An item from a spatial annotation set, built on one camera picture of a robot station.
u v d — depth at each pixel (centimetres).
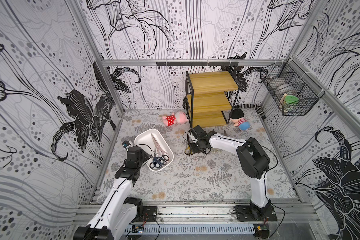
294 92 80
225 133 105
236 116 105
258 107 119
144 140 90
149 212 73
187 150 96
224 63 90
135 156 62
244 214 71
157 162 87
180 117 107
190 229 76
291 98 79
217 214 74
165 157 90
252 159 52
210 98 102
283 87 79
